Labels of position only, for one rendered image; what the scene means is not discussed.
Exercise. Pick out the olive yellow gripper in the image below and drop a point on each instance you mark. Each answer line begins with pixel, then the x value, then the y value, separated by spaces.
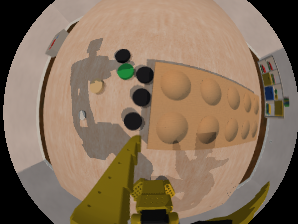
pixel 109 200

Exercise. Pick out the green disc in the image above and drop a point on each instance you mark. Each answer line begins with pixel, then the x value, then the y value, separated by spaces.
pixel 125 71

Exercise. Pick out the beige disc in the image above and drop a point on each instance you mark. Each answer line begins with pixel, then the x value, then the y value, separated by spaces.
pixel 97 86

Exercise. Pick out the black disc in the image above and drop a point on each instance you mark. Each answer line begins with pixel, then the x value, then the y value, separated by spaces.
pixel 122 56
pixel 132 121
pixel 141 97
pixel 144 74

